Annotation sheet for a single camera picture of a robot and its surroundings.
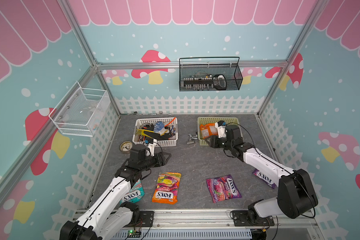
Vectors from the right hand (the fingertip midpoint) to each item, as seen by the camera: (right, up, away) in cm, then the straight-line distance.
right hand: (207, 138), depth 86 cm
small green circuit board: (-39, -46, -14) cm, 61 cm away
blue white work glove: (-31, +6, +15) cm, 35 cm away
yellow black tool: (-34, +1, +11) cm, 36 cm away
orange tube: (-22, +12, +22) cm, 34 cm away
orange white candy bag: (+2, +4, +20) cm, 20 cm away
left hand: (-23, -10, -7) cm, 26 cm away
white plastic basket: (-22, -3, +11) cm, 24 cm away
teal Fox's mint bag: (-40, -30, -6) cm, 50 cm away
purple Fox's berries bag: (+8, -27, -5) cm, 28 cm away
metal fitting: (-8, -1, +18) cm, 20 cm away
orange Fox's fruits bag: (-24, -28, -5) cm, 37 cm away
